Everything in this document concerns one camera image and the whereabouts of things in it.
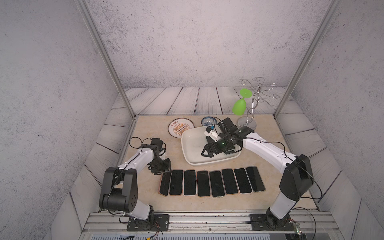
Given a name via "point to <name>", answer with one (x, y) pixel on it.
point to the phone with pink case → (229, 181)
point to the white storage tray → (193, 140)
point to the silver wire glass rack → (247, 121)
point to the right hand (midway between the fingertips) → (208, 152)
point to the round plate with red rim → (177, 126)
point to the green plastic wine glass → (239, 107)
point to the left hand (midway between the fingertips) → (170, 171)
